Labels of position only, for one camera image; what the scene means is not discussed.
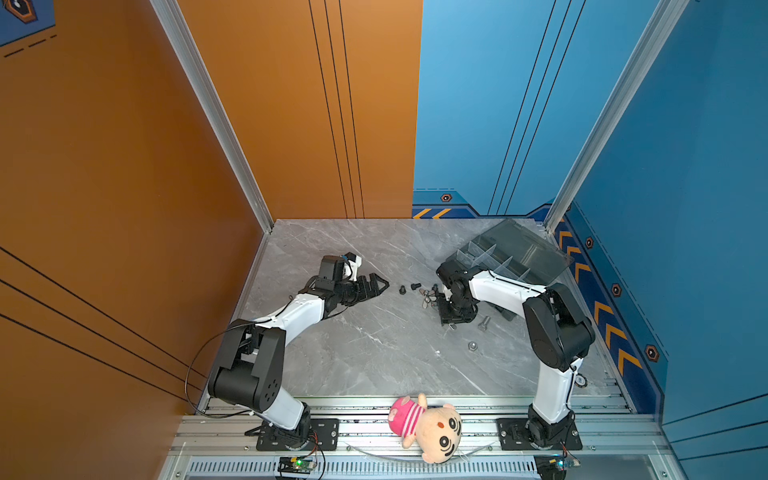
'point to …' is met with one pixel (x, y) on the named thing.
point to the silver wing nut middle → (425, 302)
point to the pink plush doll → (436, 431)
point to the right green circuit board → (554, 467)
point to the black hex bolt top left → (414, 286)
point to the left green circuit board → (295, 465)
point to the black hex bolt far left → (402, 290)
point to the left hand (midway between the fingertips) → (380, 285)
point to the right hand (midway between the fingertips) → (444, 321)
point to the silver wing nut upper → (424, 291)
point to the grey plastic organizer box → (511, 248)
